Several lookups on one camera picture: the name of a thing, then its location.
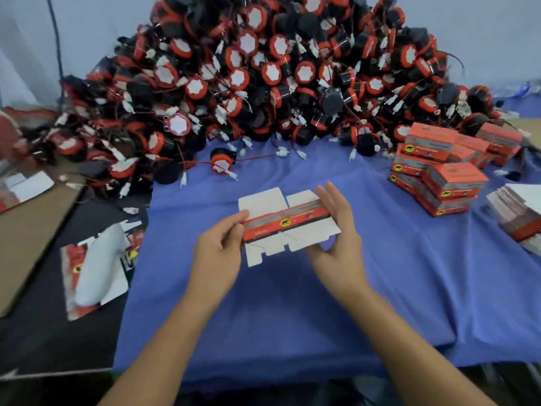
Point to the person's right hand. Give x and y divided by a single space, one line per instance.
342 258

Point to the person's left hand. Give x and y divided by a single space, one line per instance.
216 262

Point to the person's left forearm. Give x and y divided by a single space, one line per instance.
156 359

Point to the clear plastic water bottle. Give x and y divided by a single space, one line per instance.
517 88

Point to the blue table cloth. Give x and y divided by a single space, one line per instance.
439 283

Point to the brown cardboard sheet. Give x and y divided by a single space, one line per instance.
530 131

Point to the stack of box blanks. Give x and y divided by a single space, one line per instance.
516 211

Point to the person's right forearm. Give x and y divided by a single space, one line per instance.
414 355

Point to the brown cardboard piece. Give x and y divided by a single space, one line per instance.
21 237

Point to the pile of black red buzzers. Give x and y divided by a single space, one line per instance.
262 72

